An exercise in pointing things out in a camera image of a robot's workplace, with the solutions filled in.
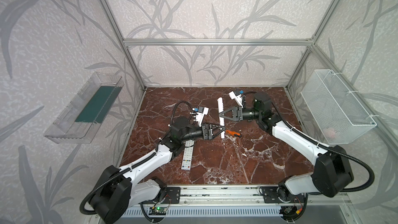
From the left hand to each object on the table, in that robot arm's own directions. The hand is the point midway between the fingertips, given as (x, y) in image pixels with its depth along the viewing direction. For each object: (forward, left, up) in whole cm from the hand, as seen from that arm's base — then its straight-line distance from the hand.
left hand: (222, 126), depth 69 cm
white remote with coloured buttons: (-5, +18, -24) cm, 30 cm away
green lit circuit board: (-30, +30, -28) cm, 51 cm away
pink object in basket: (0, -52, -5) cm, 52 cm away
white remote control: (+2, +1, +4) cm, 4 cm away
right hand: (+6, 0, +3) cm, 6 cm away
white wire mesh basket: (+1, -48, +8) cm, 48 cm away
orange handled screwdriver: (+9, -9, -25) cm, 28 cm away
